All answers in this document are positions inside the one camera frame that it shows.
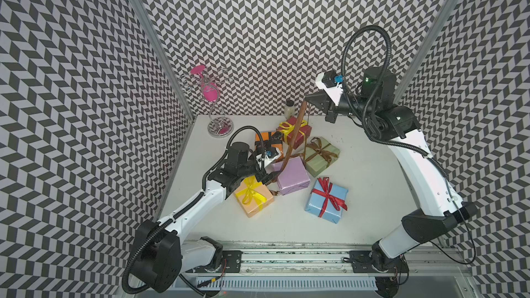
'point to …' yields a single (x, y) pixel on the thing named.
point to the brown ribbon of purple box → (293, 139)
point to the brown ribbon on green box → (326, 154)
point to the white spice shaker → (289, 109)
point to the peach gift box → (250, 208)
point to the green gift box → (320, 155)
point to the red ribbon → (326, 186)
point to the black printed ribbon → (275, 138)
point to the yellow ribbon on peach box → (250, 192)
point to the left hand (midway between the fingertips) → (273, 161)
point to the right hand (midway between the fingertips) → (310, 99)
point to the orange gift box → (266, 137)
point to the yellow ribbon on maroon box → (286, 127)
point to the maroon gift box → (307, 130)
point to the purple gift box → (293, 176)
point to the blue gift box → (315, 202)
